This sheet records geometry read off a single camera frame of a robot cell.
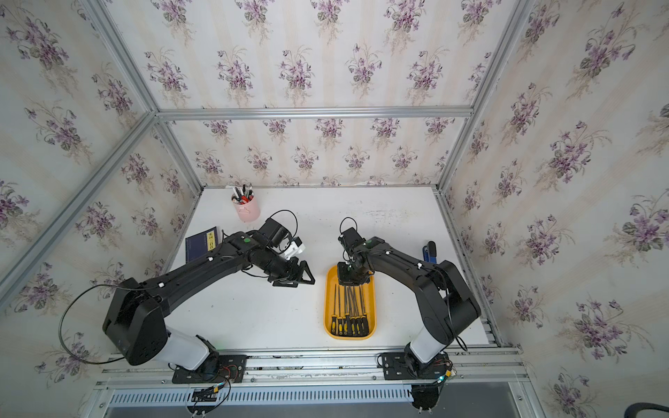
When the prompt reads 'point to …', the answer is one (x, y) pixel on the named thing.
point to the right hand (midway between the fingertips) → (344, 283)
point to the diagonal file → (334, 316)
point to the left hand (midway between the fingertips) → (309, 284)
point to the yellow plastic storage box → (369, 301)
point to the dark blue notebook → (200, 244)
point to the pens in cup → (242, 195)
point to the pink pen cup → (246, 205)
